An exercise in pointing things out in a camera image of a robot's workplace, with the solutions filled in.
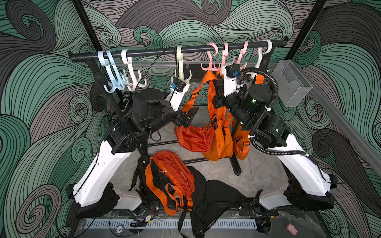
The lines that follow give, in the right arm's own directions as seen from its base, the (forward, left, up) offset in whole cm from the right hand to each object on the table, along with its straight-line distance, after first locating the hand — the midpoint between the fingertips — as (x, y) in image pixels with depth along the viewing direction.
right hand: (214, 79), depth 51 cm
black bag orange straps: (-27, -3, -56) cm, 62 cm away
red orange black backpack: (-19, +19, -52) cm, 58 cm away
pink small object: (-39, -37, -54) cm, 76 cm away
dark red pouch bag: (-3, +5, -34) cm, 35 cm away
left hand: (-4, +10, -5) cm, 12 cm away
